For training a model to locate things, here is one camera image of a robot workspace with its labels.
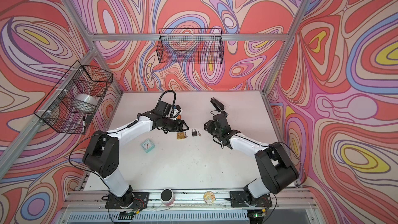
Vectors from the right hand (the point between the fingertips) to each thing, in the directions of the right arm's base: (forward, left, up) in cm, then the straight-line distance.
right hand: (207, 128), depth 91 cm
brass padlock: (-1, +17, -6) cm, 18 cm away
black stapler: (+20, -9, -4) cm, 23 cm away
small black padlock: (+1, +8, -7) cm, 11 cm away
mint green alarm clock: (-8, +36, -5) cm, 37 cm away
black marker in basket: (-7, +59, +19) cm, 63 cm away
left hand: (-1, +12, +3) cm, 13 cm away
